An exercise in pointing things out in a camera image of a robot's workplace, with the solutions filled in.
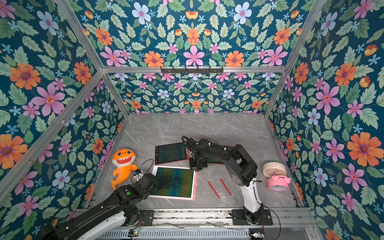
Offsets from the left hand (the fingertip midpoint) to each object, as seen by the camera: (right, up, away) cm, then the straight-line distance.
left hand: (159, 185), depth 84 cm
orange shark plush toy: (-22, +15, +2) cm, 26 cm away
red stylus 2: (+32, -2, -2) cm, 32 cm away
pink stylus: (+21, 0, 0) cm, 21 cm away
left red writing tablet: (+4, +16, +14) cm, 22 cm away
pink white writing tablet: (+9, +2, 0) cm, 9 cm away
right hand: (+21, +9, +6) cm, 24 cm away
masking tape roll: (+63, +10, -3) cm, 64 cm away
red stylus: (+39, -1, 0) cm, 39 cm away
